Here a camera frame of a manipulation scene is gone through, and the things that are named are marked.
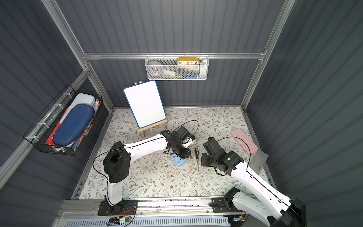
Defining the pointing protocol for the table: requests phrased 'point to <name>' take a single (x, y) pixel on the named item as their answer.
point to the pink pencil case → (239, 132)
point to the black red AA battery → (191, 157)
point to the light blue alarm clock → (177, 161)
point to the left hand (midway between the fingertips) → (190, 158)
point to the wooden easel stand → (141, 128)
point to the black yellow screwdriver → (196, 151)
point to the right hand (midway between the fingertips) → (206, 157)
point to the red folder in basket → (50, 139)
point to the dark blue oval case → (75, 121)
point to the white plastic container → (81, 98)
